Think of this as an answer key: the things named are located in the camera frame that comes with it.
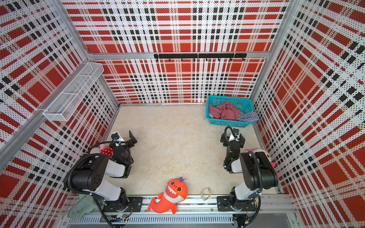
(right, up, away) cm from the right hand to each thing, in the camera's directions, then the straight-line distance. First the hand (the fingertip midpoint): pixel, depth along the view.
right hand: (233, 132), depth 91 cm
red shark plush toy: (-36, -28, -21) cm, 50 cm away
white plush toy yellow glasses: (+17, -11, -2) cm, 20 cm away
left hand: (-69, 0, -2) cm, 69 cm away
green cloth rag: (-84, -36, -17) cm, 93 cm away
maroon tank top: (-1, +15, +14) cm, 20 cm away
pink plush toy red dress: (-81, -11, -3) cm, 82 cm away
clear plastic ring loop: (-18, -32, -14) cm, 39 cm away
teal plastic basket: (+15, +21, +22) cm, 34 cm away
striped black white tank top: (+15, +10, +10) cm, 20 cm away
